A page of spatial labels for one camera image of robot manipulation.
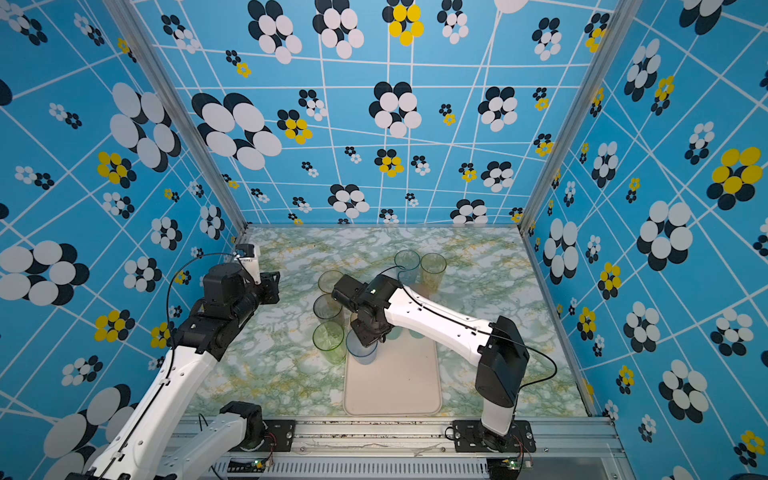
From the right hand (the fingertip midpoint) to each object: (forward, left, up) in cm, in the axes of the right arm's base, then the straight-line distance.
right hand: (373, 333), depth 78 cm
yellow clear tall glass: (+24, -18, -5) cm, 30 cm away
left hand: (+10, +25, +13) cm, 30 cm away
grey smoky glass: (+7, +13, +1) cm, 15 cm away
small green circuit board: (-28, +31, -15) cm, 44 cm away
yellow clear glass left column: (+18, +15, -2) cm, 24 cm away
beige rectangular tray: (-8, -8, -13) cm, 18 cm away
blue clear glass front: (-6, +2, +2) cm, 7 cm away
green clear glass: (+5, +15, -13) cm, 21 cm away
